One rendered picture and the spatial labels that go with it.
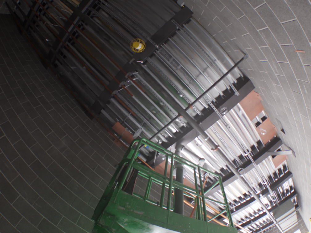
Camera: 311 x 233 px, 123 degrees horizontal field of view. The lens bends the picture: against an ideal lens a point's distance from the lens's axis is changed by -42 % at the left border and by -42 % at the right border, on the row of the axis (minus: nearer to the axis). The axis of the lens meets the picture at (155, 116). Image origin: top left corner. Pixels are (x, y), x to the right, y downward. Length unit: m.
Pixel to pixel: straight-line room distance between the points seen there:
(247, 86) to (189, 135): 1.54
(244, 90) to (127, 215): 2.76
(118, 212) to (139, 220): 0.18
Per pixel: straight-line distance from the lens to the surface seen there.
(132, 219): 1.27
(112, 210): 1.23
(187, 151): 2.91
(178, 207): 1.83
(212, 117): 2.93
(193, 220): 1.55
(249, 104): 3.37
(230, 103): 2.94
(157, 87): 2.05
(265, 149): 4.22
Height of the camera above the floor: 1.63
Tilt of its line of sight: 68 degrees up
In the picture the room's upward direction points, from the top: 21 degrees clockwise
